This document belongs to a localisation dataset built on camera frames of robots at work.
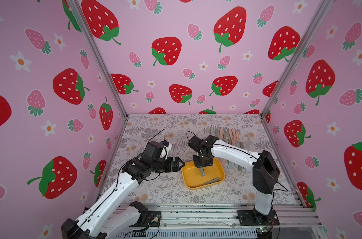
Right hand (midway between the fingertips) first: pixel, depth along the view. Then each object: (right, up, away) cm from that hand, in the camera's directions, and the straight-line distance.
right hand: (205, 161), depth 86 cm
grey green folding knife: (+7, -11, 0) cm, 13 cm away
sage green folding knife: (-2, -5, -2) cm, 6 cm away
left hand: (-14, +2, -13) cm, 19 cm away
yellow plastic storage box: (-8, -9, +2) cm, 12 cm away
